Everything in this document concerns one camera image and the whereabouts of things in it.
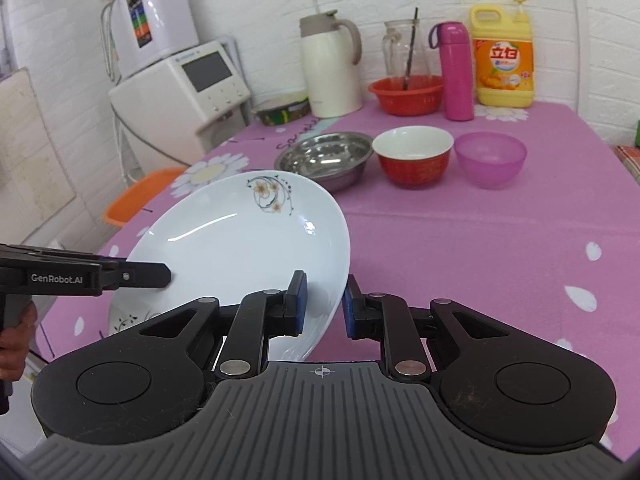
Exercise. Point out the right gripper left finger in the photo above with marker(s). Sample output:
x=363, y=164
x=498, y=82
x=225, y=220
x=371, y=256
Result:
x=249, y=326

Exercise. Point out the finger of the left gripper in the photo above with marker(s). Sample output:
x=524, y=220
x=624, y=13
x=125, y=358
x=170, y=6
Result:
x=144, y=275

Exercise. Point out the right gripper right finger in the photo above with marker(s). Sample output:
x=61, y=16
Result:
x=388, y=320

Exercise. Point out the white floral ceramic plate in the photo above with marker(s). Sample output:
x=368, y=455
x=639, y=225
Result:
x=242, y=234

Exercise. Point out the stainless steel bowl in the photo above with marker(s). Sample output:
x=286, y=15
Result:
x=334, y=160

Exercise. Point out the red white ceramic bowl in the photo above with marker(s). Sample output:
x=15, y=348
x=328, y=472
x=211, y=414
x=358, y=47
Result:
x=414, y=156

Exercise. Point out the purple plastic bowl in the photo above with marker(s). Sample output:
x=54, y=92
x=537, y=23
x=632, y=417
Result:
x=490, y=159

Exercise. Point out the person's left hand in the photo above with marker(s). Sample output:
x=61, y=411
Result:
x=14, y=344

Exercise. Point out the orange plastic basin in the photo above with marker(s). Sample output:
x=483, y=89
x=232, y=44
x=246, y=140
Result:
x=135, y=198

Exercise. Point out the white water dispenser machine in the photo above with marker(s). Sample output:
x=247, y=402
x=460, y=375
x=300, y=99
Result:
x=179, y=109

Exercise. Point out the green patterned paper bowl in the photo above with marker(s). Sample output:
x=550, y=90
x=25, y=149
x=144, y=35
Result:
x=282, y=109

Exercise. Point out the red plastic basket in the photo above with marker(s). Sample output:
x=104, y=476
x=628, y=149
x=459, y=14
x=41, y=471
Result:
x=422, y=97

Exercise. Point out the cream thermos jug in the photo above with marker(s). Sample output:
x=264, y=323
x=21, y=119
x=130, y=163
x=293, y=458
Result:
x=331, y=52

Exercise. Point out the white water purifier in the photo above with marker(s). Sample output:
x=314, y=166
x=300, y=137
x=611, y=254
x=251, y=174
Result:
x=143, y=32

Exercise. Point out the glass pitcher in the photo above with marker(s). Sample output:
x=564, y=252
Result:
x=395, y=46

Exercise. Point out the black stirring stick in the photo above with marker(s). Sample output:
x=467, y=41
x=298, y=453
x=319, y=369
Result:
x=414, y=26

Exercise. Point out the pink thermos bottle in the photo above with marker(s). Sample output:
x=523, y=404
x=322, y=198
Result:
x=452, y=41

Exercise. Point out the yellow dish soap bottle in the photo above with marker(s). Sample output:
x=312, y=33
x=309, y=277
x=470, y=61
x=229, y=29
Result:
x=503, y=55

